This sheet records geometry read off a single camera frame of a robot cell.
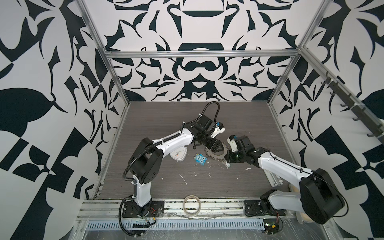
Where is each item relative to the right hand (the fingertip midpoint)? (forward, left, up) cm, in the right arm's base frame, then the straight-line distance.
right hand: (225, 156), depth 86 cm
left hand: (+4, +3, +8) cm, 9 cm away
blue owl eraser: (0, +14, -3) cm, 14 cm away
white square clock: (+2, +26, -2) cm, 27 cm away
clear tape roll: (-24, +23, -3) cm, 34 cm away
